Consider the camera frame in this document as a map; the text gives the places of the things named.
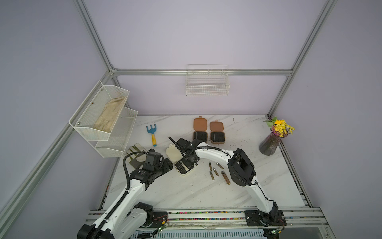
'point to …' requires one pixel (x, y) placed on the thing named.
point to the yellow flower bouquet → (279, 127)
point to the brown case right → (217, 134)
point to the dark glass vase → (268, 146)
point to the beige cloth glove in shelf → (107, 117)
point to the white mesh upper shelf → (96, 116)
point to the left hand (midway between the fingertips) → (167, 167)
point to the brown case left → (200, 127)
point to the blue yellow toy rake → (152, 131)
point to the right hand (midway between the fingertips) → (186, 164)
